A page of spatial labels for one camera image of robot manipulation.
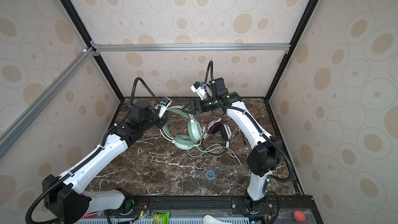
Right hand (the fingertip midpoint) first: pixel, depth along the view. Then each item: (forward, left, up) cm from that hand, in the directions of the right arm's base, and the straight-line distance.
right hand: (188, 109), depth 76 cm
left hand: (0, +9, +1) cm, 9 cm away
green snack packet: (-42, +12, -25) cm, 50 cm away
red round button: (-41, -49, -26) cm, 70 cm away
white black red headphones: (+3, -14, -20) cm, 25 cm away
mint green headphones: (-14, +2, -6) cm, 16 cm away
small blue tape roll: (-22, -10, -29) cm, 38 cm away
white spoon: (-42, -9, -28) cm, 51 cm away
